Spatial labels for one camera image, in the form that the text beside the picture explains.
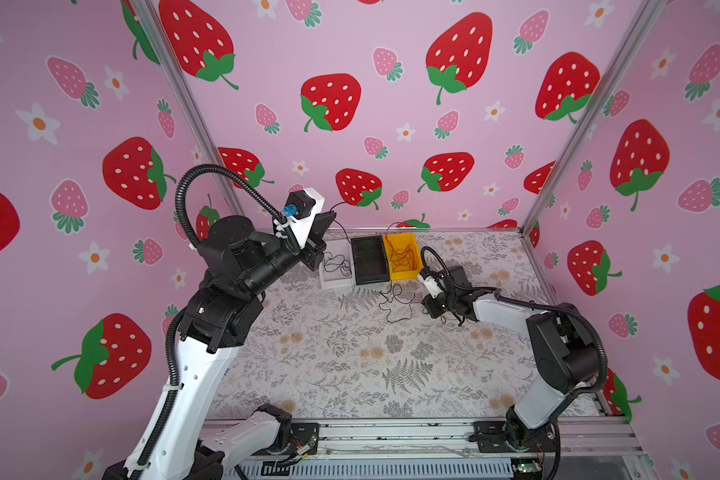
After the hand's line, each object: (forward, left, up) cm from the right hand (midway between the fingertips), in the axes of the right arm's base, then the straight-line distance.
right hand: (424, 299), depth 96 cm
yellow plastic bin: (+25, +10, +1) cm, 26 cm away
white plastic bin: (+10, +32, -2) cm, 34 cm away
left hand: (-14, +22, +48) cm, 54 cm away
